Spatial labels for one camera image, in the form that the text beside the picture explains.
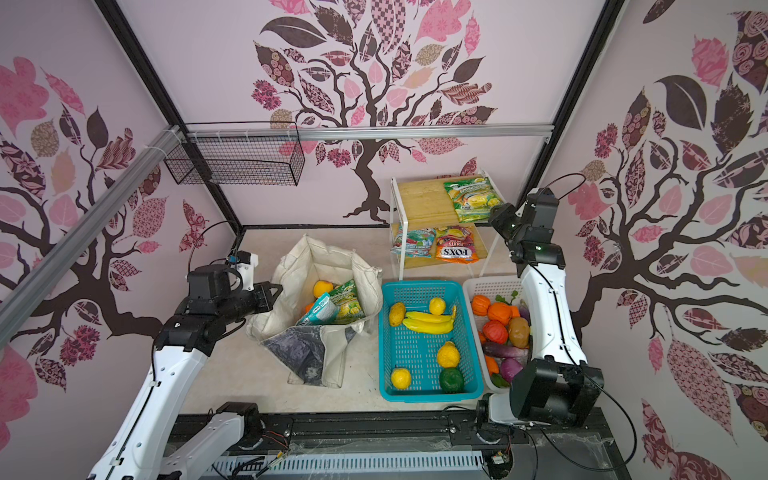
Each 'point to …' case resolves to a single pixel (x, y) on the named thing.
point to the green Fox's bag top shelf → (322, 312)
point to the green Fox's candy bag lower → (418, 244)
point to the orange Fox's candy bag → (455, 244)
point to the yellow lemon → (401, 378)
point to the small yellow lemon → (437, 306)
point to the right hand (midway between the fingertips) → (497, 206)
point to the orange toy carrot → (492, 365)
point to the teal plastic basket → (427, 346)
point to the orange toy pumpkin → (499, 312)
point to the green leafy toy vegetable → (514, 294)
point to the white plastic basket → (498, 289)
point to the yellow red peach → (322, 287)
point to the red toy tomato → (495, 332)
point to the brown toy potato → (519, 332)
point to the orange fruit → (308, 307)
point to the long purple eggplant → (500, 350)
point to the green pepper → (451, 379)
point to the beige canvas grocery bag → (313, 354)
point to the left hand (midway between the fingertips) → (282, 292)
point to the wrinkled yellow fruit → (397, 313)
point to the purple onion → (509, 368)
